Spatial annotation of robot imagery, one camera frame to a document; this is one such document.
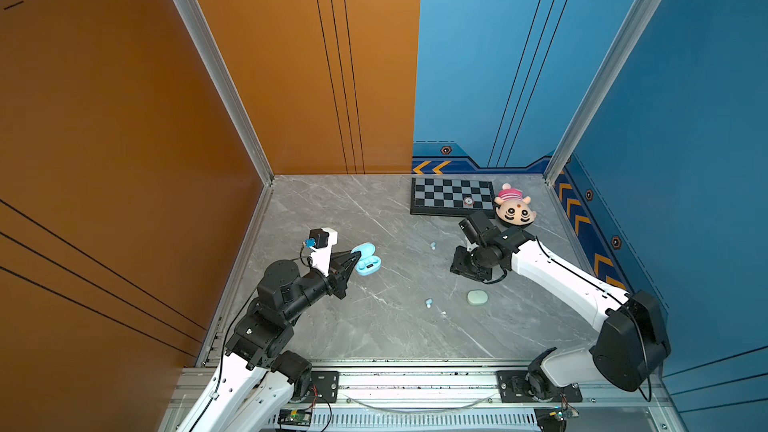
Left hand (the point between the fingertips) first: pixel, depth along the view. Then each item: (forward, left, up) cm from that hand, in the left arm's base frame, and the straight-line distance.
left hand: (359, 251), depth 67 cm
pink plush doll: (+29, -48, -19) cm, 59 cm away
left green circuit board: (-28, +15, -31) cm, 44 cm away
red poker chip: (+36, -35, -24) cm, 56 cm away
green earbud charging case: (0, -32, -26) cm, 41 cm away
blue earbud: (+19, -21, -27) cm, 39 cm away
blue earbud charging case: (-3, -2, -1) cm, 4 cm away
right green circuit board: (-27, -49, -27) cm, 62 cm away
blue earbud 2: (-1, -18, -27) cm, 33 cm away
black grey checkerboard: (+38, -27, -23) cm, 52 cm away
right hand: (+4, -24, -17) cm, 29 cm away
